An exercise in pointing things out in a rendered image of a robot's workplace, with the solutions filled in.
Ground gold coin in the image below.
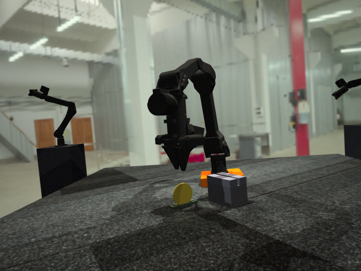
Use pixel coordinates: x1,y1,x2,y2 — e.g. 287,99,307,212
173,183,193,205

